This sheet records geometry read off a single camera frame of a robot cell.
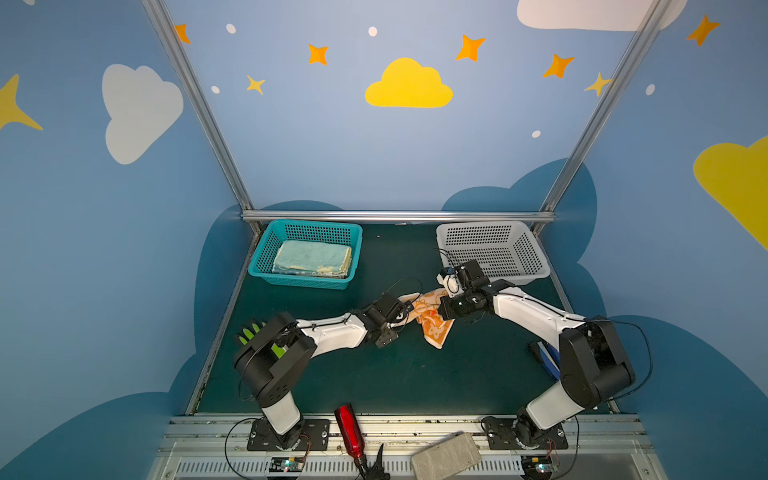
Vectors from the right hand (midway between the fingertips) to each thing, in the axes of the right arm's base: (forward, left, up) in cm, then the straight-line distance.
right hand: (442, 306), depth 91 cm
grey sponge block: (-39, +1, -4) cm, 39 cm away
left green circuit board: (-42, +39, -6) cm, 58 cm away
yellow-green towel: (+18, +45, -1) cm, 49 cm away
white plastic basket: (+31, -28, -8) cm, 42 cm away
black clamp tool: (-42, +17, -4) cm, 46 cm away
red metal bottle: (-32, +25, -3) cm, 41 cm away
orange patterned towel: (-2, +5, 0) cm, 5 cm away
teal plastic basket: (+30, +34, 0) cm, 45 cm away
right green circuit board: (-38, -21, -8) cm, 45 cm away
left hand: (-3, +18, -4) cm, 19 cm away
